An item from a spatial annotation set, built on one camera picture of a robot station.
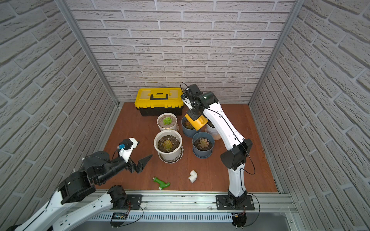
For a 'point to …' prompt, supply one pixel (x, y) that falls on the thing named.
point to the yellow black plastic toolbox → (153, 101)
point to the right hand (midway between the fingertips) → (199, 111)
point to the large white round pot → (167, 143)
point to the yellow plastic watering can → (199, 122)
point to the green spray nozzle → (162, 184)
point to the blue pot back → (189, 131)
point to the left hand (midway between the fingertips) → (144, 144)
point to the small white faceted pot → (167, 121)
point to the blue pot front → (203, 143)
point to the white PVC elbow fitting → (193, 176)
